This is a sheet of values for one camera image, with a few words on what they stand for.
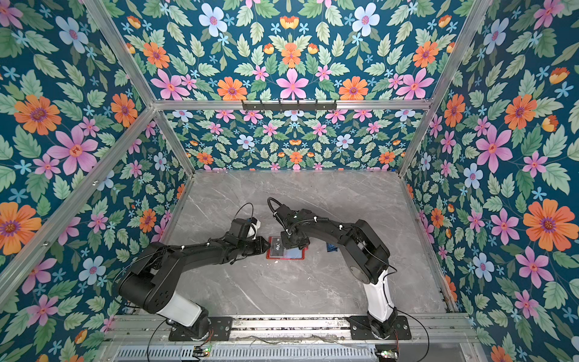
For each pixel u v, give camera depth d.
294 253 0.90
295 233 0.68
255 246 0.82
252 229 0.78
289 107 0.93
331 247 0.90
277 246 0.91
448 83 0.85
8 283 0.48
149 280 0.45
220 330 0.73
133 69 0.81
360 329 0.73
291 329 0.75
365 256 0.50
